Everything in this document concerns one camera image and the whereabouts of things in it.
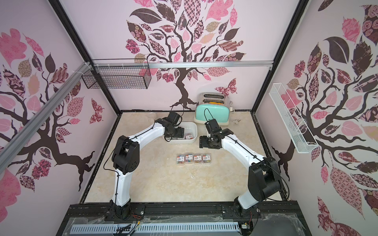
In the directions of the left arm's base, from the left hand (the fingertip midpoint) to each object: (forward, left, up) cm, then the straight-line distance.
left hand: (177, 135), depth 98 cm
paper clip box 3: (-15, -14, -4) cm, 21 cm away
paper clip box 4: (-15, -20, -5) cm, 25 cm away
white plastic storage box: (+5, -9, -4) cm, 11 cm away
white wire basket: (-19, -61, +26) cm, 69 cm away
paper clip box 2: (-14, -8, -5) cm, 17 cm away
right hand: (-11, -18, +5) cm, 22 cm away
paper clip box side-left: (-15, -3, -4) cm, 16 cm away
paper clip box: (+2, -8, -3) cm, 8 cm away
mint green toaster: (+20, -25, +10) cm, 33 cm away
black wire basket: (+61, +57, +7) cm, 84 cm away
